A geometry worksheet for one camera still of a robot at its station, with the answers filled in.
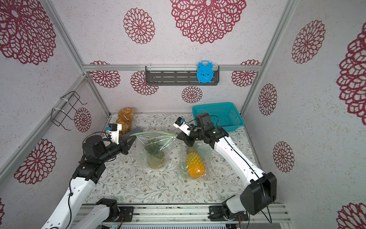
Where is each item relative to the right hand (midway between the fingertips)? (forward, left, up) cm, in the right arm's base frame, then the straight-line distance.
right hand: (178, 133), depth 75 cm
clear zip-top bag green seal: (-4, +6, -1) cm, 7 cm away
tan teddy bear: (+25, +41, -14) cm, 50 cm away
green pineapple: (-8, +12, -9) cm, 17 cm away
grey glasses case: (+19, +36, -23) cm, 46 cm away
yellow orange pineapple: (-9, -9, -16) cm, 21 cm away
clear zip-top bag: (+2, -16, -23) cm, 28 cm away
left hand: (-4, +22, +2) cm, 22 cm away
